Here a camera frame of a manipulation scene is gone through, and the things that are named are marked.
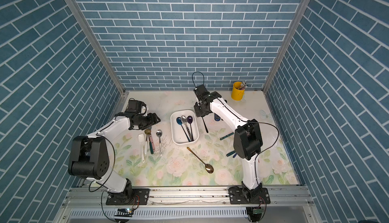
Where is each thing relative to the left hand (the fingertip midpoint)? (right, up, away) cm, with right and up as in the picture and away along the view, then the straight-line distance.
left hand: (159, 121), depth 92 cm
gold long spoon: (+30, -25, -9) cm, 40 cm away
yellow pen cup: (+53, +20, +17) cm, 59 cm away
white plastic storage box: (+14, -4, +8) cm, 17 cm away
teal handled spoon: (+28, -2, -5) cm, 29 cm away
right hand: (+25, +5, 0) cm, 26 cm away
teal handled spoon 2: (+42, -10, +4) cm, 44 cm away
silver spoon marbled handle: (+14, -1, +10) cm, 17 cm away
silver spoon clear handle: (-1, -8, +3) cm, 9 cm away
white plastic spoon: (-12, -12, +2) cm, 17 cm away
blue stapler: (+36, +1, +12) cm, 38 cm away
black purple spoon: (+18, 0, +10) cm, 20 cm away
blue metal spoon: (+11, -2, +10) cm, 15 cm away
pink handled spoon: (-5, -13, +1) cm, 14 cm away
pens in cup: (+55, +23, +10) cm, 60 cm away
